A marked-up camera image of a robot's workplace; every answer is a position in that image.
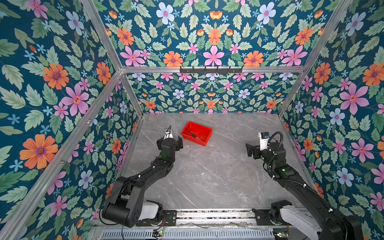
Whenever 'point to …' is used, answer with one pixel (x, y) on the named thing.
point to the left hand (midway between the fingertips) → (173, 135)
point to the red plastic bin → (197, 133)
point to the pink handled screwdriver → (192, 134)
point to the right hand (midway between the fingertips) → (257, 140)
